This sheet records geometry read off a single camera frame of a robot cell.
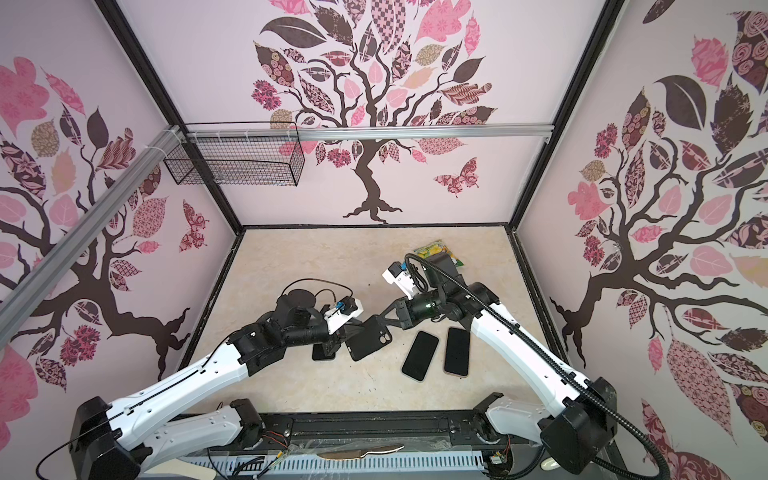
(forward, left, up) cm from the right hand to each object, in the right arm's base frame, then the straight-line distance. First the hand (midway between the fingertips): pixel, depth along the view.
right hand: (382, 316), depth 68 cm
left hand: (-1, +6, -6) cm, 8 cm away
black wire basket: (+54, +47, +10) cm, 72 cm away
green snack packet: (+39, -20, -21) cm, 49 cm away
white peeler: (-27, -39, -23) cm, 53 cm away
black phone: (-1, -10, -23) cm, 26 cm away
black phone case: (-4, +2, -3) cm, 5 cm away
